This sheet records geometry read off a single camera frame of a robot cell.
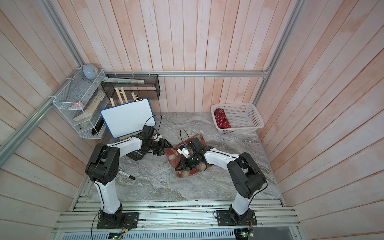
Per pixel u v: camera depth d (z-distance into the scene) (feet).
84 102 2.49
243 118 3.88
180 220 2.46
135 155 3.09
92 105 2.66
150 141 2.72
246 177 1.54
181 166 2.56
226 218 2.39
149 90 3.48
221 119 3.63
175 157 2.87
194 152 2.74
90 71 2.70
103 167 1.71
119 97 2.89
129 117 2.98
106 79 2.95
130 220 2.40
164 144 2.82
